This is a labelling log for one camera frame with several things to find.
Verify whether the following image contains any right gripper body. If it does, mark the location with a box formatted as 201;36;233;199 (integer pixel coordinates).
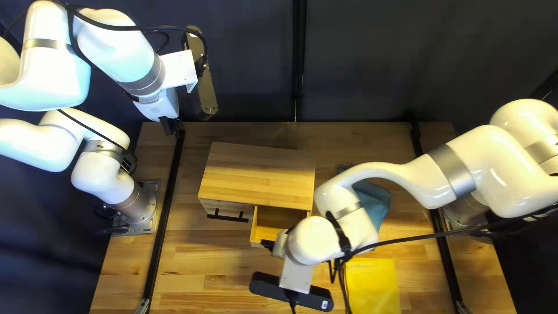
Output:
272;229;314;294

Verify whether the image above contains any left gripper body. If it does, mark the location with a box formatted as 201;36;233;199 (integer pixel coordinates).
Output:
139;49;199;123

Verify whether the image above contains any small wooden chest of drawers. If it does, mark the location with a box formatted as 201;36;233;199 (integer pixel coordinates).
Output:
197;142;316;250

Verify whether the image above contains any yellow towel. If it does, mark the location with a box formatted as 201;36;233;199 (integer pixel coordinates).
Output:
344;257;401;314

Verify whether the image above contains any light blue towel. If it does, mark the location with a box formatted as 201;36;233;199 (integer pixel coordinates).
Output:
335;165;392;233

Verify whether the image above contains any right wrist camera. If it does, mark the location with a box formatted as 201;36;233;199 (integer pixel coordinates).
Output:
249;271;335;312

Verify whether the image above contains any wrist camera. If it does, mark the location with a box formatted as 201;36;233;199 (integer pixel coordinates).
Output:
249;271;335;312
182;25;219;121

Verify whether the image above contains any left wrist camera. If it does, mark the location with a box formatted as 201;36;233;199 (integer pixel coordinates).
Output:
182;25;219;121

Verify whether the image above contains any black frame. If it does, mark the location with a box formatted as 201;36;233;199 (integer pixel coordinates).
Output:
134;0;558;314

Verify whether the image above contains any black base cable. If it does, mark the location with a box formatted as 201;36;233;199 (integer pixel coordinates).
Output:
94;203;131;236

